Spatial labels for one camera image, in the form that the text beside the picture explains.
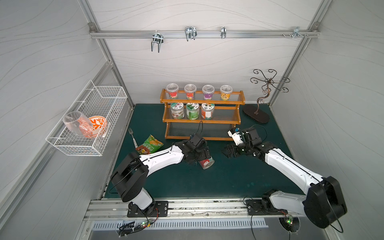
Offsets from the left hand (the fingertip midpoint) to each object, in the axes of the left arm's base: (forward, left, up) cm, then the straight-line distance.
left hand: (206, 157), depth 84 cm
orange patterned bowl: (+3, +50, +26) cm, 56 cm away
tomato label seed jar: (-3, 0, -1) cm, 3 cm away
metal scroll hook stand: (+42, -38, -5) cm, 57 cm away
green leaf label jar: (+23, +8, +15) cm, 28 cm away
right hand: (+5, -12, +4) cm, 14 cm away
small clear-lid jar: (+27, +10, +27) cm, 40 cm away
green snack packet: (+9, +35, -4) cm, 36 cm away
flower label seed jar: (+22, +17, +16) cm, 32 cm away
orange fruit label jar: (+23, -1, +15) cm, 27 cm away
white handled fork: (+22, +52, -7) cm, 57 cm away
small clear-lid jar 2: (+27, 0, +27) cm, 38 cm away
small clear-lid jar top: (+27, +19, +27) cm, 43 cm away
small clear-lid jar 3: (+27, -10, +27) cm, 39 cm away
